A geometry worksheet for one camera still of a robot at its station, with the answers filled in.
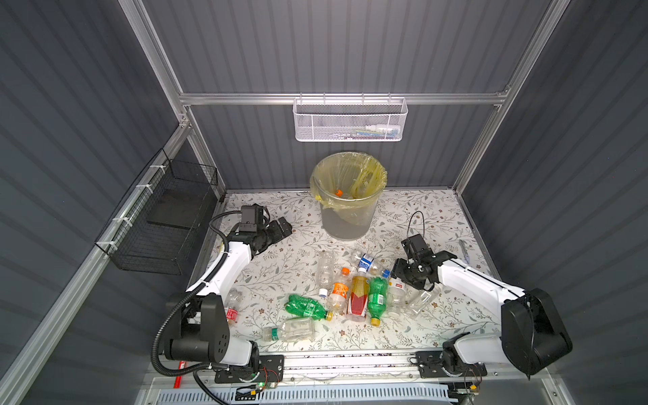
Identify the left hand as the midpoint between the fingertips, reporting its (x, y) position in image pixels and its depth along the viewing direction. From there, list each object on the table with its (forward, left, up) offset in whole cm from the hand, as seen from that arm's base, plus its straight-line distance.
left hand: (285, 232), depth 87 cm
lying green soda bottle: (-21, -6, -13) cm, 26 cm away
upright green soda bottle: (-18, -32, -11) cm, 38 cm away
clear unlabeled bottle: (-18, -49, -19) cm, 55 cm away
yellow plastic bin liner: (+25, -23, +3) cm, 34 cm away
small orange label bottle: (-20, -18, -13) cm, 30 cm away
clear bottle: (-4, -14, -15) cm, 21 cm away
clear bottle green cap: (-28, -4, -16) cm, 32 cm away
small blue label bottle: (-7, -28, -10) cm, 31 cm away
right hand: (-12, -41, -11) cm, 43 cm away
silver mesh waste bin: (+10, -24, -8) cm, 27 cm away
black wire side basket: (-9, +35, +13) cm, 39 cm away
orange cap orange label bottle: (+22, -20, -3) cm, 30 cm away
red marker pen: (-42, +29, -15) cm, 53 cm away
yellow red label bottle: (-19, -25, -10) cm, 33 cm away
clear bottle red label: (-19, +18, -14) cm, 29 cm away
